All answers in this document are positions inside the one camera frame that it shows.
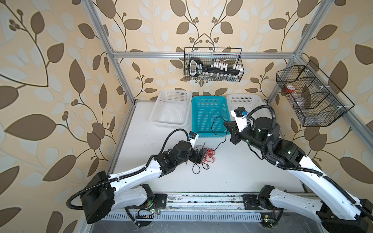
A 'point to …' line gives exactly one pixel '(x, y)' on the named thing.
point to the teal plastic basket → (209, 113)
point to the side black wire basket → (314, 99)
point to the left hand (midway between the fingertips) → (198, 146)
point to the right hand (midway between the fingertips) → (225, 123)
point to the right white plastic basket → (249, 102)
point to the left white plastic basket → (172, 108)
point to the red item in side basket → (289, 91)
